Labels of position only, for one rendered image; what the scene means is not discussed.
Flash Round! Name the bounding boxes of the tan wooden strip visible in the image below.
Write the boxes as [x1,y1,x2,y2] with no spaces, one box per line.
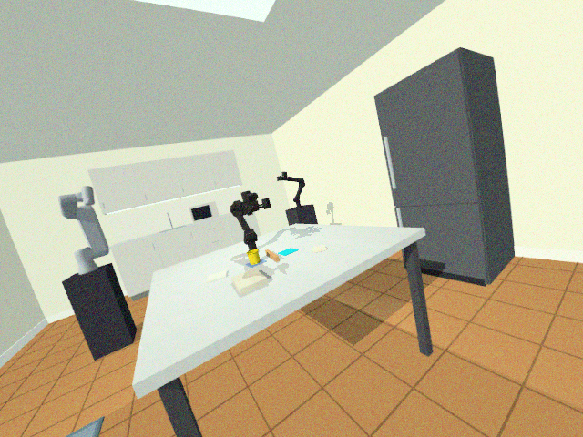
[265,249,280,262]

